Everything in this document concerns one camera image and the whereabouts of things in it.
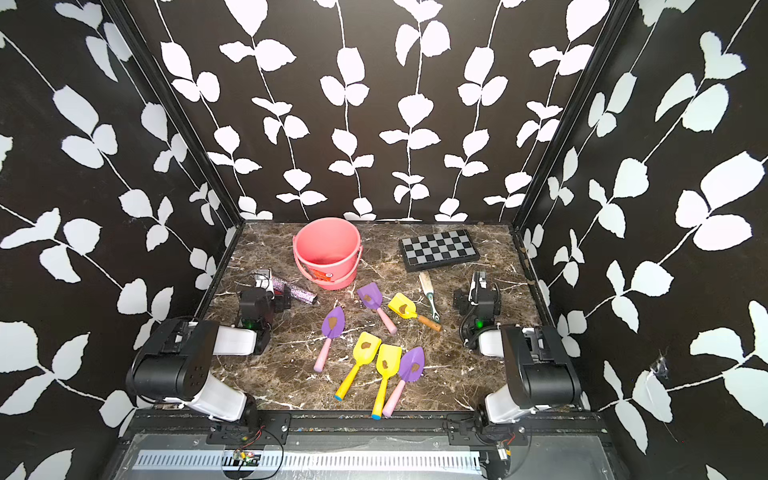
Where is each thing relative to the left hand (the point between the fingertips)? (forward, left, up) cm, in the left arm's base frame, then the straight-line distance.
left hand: (270, 281), depth 94 cm
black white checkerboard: (+15, -57, -6) cm, 60 cm away
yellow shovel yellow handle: (-22, -30, -6) cm, 38 cm away
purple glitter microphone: (-1, -2, -2) cm, 3 cm away
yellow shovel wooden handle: (-8, -44, -7) cm, 45 cm away
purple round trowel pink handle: (-27, -43, -7) cm, 52 cm away
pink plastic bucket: (+16, -16, -6) cm, 24 cm away
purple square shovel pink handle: (-2, -32, -7) cm, 32 cm away
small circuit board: (-46, -1, -8) cm, 47 cm away
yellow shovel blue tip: (-24, -37, -7) cm, 45 cm away
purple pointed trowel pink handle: (-13, -20, -8) cm, 25 cm away
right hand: (-3, -66, -1) cm, 66 cm away
